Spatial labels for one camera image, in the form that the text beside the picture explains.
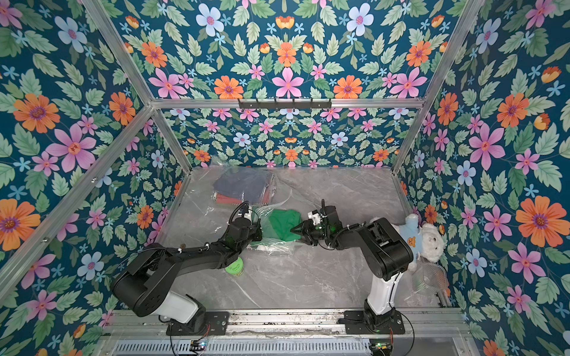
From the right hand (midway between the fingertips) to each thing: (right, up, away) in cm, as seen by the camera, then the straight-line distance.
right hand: (297, 229), depth 90 cm
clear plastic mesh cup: (+51, -18, -7) cm, 54 cm away
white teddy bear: (+48, -3, -8) cm, 49 cm away
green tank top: (-6, +3, +6) cm, 9 cm away
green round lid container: (-23, -13, -8) cm, 28 cm away
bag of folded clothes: (-26, +18, +11) cm, 33 cm away
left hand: (-15, +3, +2) cm, 15 cm away
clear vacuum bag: (-11, -5, -2) cm, 12 cm away
